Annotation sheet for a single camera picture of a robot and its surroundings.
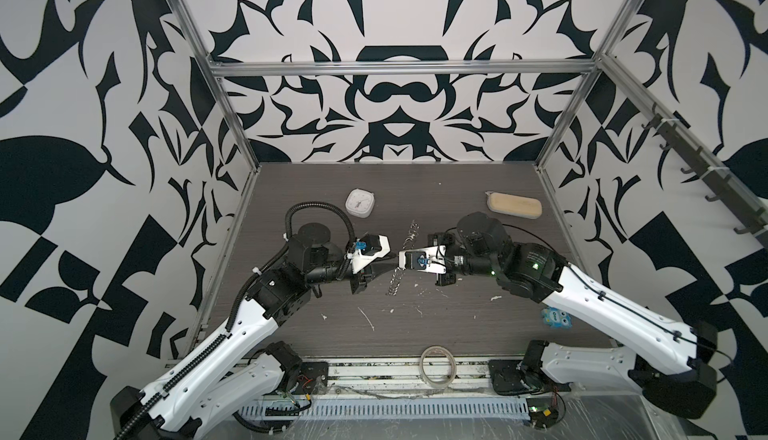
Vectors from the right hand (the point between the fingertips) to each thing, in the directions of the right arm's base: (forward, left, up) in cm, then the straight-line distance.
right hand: (410, 248), depth 64 cm
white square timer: (+32, +15, -25) cm, 44 cm away
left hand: (-1, +3, 0) cm, 3 cm away
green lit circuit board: (-27, -30, -31) cm, 51 cm away
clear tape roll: (-17, -11, -31) cm, 37 cm away
